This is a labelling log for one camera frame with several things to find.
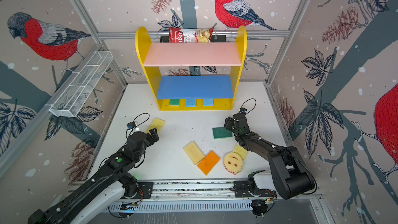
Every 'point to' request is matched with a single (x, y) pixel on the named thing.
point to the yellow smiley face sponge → (232, 162)
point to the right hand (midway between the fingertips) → (227, 122)
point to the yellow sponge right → (240, 150)
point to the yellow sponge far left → (157, 123)
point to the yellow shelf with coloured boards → (192, 76)
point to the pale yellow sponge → (193, 152)
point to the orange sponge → (209, 163)
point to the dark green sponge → (221, 132)
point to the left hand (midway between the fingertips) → (149, 132)
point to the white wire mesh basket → (79, 86)
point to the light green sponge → (174, 102)
